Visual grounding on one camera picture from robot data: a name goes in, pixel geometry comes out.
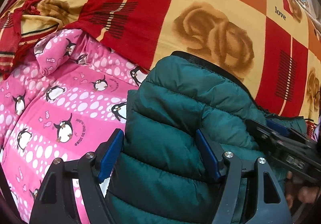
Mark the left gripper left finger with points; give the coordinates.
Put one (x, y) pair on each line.
(56, 202)

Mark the pink penguin bed sheet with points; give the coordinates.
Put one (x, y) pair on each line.
(67, 97)

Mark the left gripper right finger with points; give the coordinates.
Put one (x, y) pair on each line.
(264, 201)

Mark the red orange rose blanket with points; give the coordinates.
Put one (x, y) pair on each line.
(271, 46)

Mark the person's right hand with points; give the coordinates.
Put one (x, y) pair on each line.
(294, 189)

